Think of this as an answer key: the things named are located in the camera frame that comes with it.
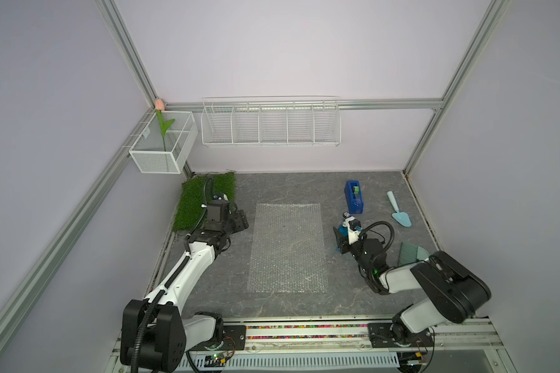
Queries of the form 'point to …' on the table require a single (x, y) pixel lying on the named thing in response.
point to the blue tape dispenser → (354, 197)
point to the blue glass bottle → (343, 229)
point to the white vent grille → (302, 360)
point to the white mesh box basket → (148, 152)
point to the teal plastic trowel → (402, 217)
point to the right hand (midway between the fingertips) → (341, 223)
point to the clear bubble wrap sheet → (287, 252)
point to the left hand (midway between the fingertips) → (238, 218)
